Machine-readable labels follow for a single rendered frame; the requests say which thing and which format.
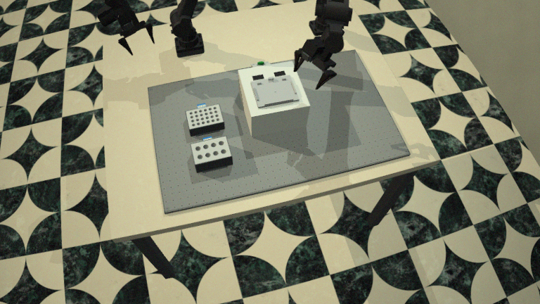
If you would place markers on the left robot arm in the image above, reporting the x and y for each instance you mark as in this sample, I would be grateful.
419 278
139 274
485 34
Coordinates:
325 23

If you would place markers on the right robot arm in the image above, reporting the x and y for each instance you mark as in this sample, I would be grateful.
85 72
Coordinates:
180 22

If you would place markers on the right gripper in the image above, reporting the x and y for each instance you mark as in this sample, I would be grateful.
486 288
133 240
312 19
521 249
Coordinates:
133 30

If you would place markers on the white box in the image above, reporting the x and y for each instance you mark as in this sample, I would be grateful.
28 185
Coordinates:
273 98

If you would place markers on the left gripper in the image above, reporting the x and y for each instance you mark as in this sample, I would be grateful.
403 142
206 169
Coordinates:
318 63

